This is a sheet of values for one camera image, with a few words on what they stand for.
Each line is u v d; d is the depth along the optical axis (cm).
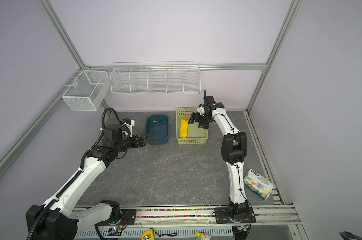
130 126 71
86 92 95
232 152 60
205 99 83
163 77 99
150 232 69
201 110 93
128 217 74
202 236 67
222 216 73
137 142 68
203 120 86
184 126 109
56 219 37
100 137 59
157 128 112
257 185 79
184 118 113
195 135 105
